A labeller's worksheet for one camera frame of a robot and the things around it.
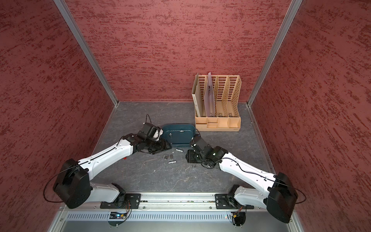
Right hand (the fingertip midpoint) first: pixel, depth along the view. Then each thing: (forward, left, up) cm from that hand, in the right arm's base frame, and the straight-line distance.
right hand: (189, 159), depth 78 cm
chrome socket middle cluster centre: (+6, +15, -10) cm, 19 cm away
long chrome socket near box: (+10, +7, -9) cm, 15 cm away
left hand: (+5, +13, 0) cm, 14 cm away
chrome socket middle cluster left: (+6, +16, -10) cm, 20 cm away
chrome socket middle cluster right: (+6, +12, -10) cm, 16 cm away
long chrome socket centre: (+2, +12, -10) cm, 16 cm away
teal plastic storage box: (+23, +8, -12) cm, 27 cm away
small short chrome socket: (0, -3, -9) cm, 10 cm away
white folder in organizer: (+33, -5, +18) cm, 38 cm away
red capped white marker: (-8, +25, +23) cm, 35 cm away
